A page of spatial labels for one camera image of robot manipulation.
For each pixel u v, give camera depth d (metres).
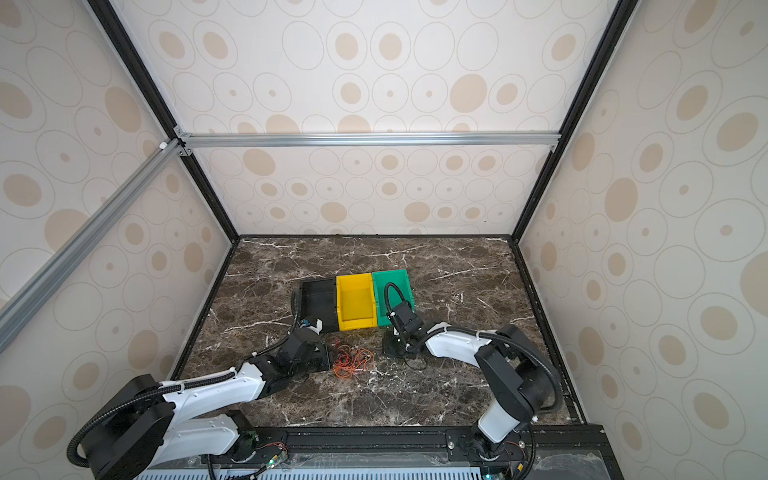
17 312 0.51
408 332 0.70
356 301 0.98
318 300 1.03
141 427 0.41
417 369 0.87
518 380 0.45
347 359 0.85
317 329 0.80
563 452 0.74
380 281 0.99
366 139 0.94
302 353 0.67
